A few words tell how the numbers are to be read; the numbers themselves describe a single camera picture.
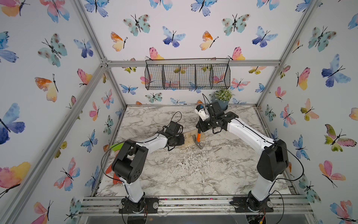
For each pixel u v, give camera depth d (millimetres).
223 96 1063
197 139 889
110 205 755
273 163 465
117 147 486
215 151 945
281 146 478
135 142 517
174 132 742
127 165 482
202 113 777
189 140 969
